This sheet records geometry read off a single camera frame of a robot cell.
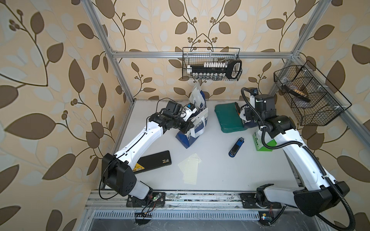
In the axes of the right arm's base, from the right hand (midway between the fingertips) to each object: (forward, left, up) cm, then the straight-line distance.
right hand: (252, 106), depth 74 cm
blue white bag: (-2, +29, -15) cm, 32 cm away
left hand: (-3, +32, -7) cm, 33 cm away
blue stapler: (-9, +4, -29) cm, 31 cm away
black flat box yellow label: (-15, +57, -31) cm, 66 cm away
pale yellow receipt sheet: (-20, +34, -33) cm, 51 cm away
